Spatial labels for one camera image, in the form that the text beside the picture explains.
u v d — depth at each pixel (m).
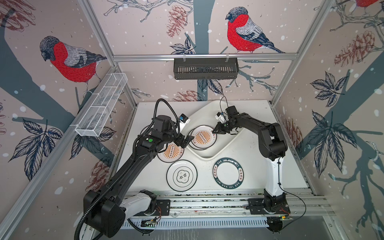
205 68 1.04
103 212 0.37
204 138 0.98
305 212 0.68
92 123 0.71
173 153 0.93
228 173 0.88
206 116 1.09
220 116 0.95
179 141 0.67
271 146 0.57
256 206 0.74
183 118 0.65
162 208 0.73
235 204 0.76
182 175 0.84
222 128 0.90
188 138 0.67
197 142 0.96
